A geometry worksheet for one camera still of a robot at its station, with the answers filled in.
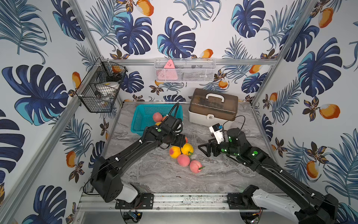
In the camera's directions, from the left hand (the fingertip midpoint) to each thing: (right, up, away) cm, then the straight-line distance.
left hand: (182, 139), depth 79 cm
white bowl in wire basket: (-42, +29, +1) cm, 51 cm away
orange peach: (+1, -13, +4) cm, 14 cm away
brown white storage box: (+17, +18, +13) cm, 28 cm away
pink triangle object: (-8, +41, +11) cm, 43 cm away
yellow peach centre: (+3, -7, +9) cm, 12 cm away
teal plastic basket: (-30, +14, +31) cm, 45 cm away
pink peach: (+8, -16, +3) cm, 18 cm away
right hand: (+12, -1, -5) cm, 13 cm away
